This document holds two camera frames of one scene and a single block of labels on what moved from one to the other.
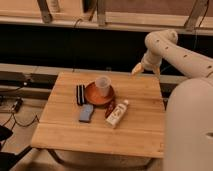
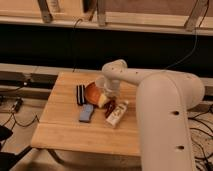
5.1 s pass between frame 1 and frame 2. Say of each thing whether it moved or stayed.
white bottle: stayed
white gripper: moved
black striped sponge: stayed
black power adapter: stayed
